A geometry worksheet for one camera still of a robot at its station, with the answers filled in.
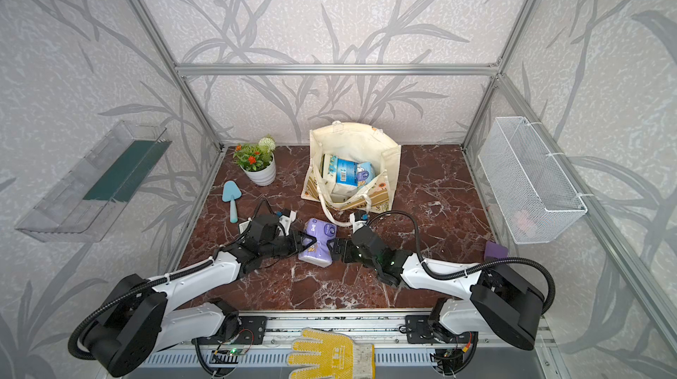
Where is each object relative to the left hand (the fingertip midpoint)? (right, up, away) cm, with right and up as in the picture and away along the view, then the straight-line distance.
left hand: (315, 243), depth 83 cm
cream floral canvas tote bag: (+15, +33, +9) cm, 38 cm away
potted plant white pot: (-24, +26, +14) cm, 38 cm away
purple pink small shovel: (+60, -4, +7) cm, 61 cm away
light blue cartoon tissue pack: (+16, +22, +10) cm, 29 cm away
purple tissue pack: (+2, -3, -2) cm, 4 cm away
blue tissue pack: (+10, +22, +12) cm, 27 cm away
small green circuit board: (-20, -26, -12) cm, 35 cm away
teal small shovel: (-38, +14, +23) cm, 47 cm away
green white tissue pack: (+3, +24, +10) cm, 26 cm away
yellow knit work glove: (+9, -27, -13) cm, 31 cm away
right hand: (+7, +1, -1) cm, 7 cm away
